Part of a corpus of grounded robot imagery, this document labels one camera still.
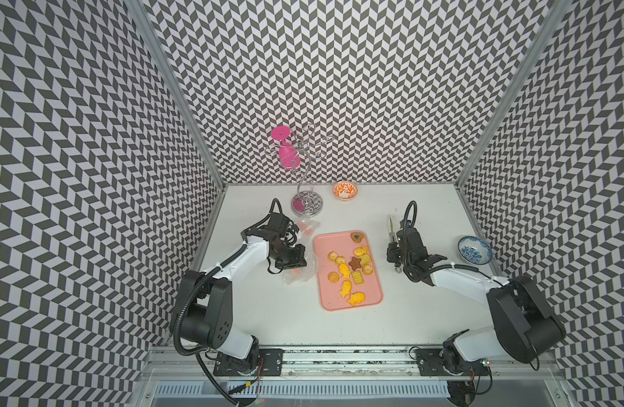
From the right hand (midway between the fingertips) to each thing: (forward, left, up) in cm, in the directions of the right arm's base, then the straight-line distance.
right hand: (393, 249), depth 92 cm
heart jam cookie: (+7, +12, -3) cm, 15 cm away
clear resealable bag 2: (+10, +33, 0) cm, 34 cm away
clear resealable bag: (-11, +33, +4) cm, 35 cm away
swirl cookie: (-1, +23, -3) cm, 23 cm away
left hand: (-8, +32, +3) cm, 33 cm away
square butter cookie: (-2, +10, -4) cm, 11 cm away
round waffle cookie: (-9, +22, -3) cm, 24 cm away
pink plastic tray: (-7, +17, -4) cm, 19 cm away
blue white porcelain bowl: (+1, -32, -3) cm, 32 cm away
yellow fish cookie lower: (-16, +14, -3) cm, 22 cm away
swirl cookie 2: (-2, +19, -4) cm, 20 cm away
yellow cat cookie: (+1, +11, -4) cm, 12 cm away
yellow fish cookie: (-13, +18, -3) cm, 23 cm away
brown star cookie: (-4, +14, -2) cm, 15 cm away
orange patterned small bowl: (+32, +16, -2) cm, 36 cm away
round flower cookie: (-6, +10, -4) cm, 12 cm away
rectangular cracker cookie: (-9, +13, -4) cm, 17 cm away
